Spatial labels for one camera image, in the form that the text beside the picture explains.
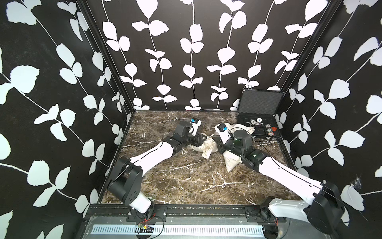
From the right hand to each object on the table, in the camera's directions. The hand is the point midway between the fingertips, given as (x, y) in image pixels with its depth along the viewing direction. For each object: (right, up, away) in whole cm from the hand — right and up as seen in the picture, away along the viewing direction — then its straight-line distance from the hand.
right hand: (212, 133), depth 77 cm
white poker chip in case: (+41, +8, +37) cm, 56 cm away
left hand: (-5, 0, +7) cm, 8 cm away
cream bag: (-1, -7, +2) cm, 7 cm away
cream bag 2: (+8, +4, -11) cm, 14 cm away
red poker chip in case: (+49, +1, +31) cm, 59 cm away
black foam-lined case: (+39, +18, +34) cm, 54 cm away
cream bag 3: (+12, -16, +8) cm, 21 cm away
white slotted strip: (-15, -46, -7) cm, 49 cm away
